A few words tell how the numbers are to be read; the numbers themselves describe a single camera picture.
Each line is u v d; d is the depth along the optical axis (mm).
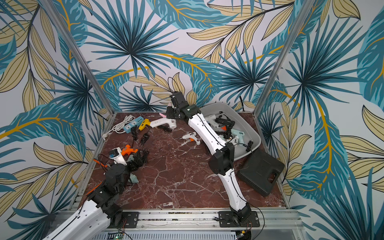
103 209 543
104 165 910
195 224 733
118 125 1084
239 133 1030
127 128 1064
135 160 713
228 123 1101
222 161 558
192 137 1034
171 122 818
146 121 1105
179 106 663
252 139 1005
